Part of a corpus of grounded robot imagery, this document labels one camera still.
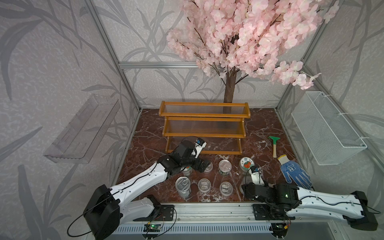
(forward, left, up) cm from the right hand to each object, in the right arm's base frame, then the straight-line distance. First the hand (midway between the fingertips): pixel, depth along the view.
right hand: (246, 187), depth 77 cm
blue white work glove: (+11, -30, -6) cm, 33 cm away
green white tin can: (-1, +32, +6) cm, 33 cm away
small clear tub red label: (+1, +22, +1) cm, 22 cm away
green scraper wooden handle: (+31, -26, -3) cm, 41 cm away
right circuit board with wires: (-18, -15, -8) cm, 24 cm away
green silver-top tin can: (+10, +10, +1) cm, 14 cm away
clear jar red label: (+12, -2, +3) cm, 12 cm away
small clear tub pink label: (+10, +19, +1) cm, 21 cm away
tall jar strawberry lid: (+8, +30, +1) cm, 31 cm away
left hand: (+12, +22, +8) cm, 27 cm away
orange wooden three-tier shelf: (+44, +9, -4) cm, 45 cm away
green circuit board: (-17, +47, -5) cm, 50 cm away
